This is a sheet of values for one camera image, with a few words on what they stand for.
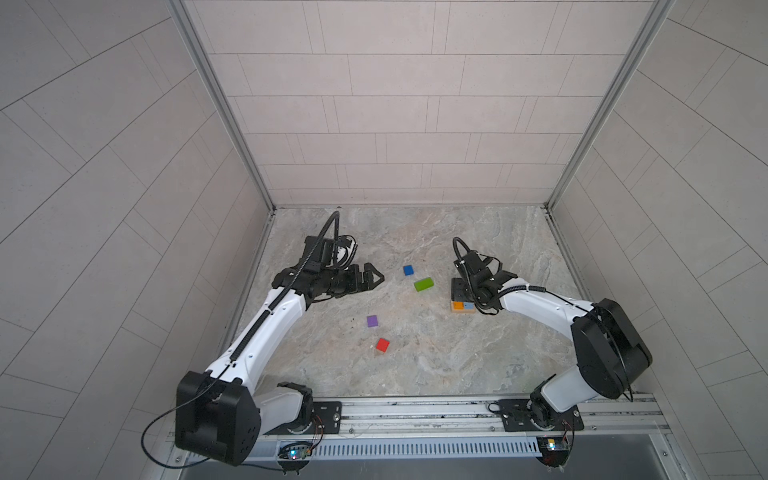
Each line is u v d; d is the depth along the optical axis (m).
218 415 0.38
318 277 0.60
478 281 0.68
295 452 0.64
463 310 0.89
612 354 0.45
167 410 0.36
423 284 0.96
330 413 0.71
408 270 0.99
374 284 0.69
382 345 0.83
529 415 0.71
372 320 0.88
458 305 0.89
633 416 0.72
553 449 0.68
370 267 0.69
